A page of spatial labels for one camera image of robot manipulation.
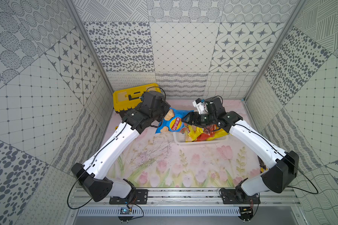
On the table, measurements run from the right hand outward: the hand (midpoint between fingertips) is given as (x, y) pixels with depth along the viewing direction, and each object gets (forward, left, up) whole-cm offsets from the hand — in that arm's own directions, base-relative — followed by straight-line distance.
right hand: (186, 122), depth 75 cm
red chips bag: (+1, -14, -10) cm, 17 cm away
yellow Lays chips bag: (+1, -6, -11) cm, 13 cm away
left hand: (+5, +8, +12) cm, 15 cm away
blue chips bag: (-2, +7, +3) cm, 8 cm away
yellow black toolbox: (+24, +41, -6) cm, 48 cm away
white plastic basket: (+4, +3, -25) cm, 25 cm away
